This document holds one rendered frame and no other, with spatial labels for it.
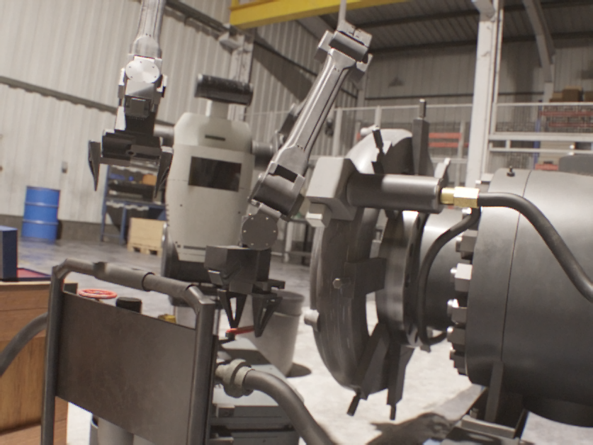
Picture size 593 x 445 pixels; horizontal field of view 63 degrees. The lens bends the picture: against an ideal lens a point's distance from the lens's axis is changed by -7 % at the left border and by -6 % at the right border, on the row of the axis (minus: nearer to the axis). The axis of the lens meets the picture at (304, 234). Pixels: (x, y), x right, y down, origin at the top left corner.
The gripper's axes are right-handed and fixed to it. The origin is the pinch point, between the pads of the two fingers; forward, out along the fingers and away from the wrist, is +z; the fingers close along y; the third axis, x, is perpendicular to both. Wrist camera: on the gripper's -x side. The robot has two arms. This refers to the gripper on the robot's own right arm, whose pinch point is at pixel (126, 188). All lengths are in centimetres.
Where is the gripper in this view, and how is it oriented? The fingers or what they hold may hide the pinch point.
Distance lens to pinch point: 87.5
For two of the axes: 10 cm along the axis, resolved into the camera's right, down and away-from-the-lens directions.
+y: 9.3, 1.1, 3.4
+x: -3.5, 4.6, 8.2
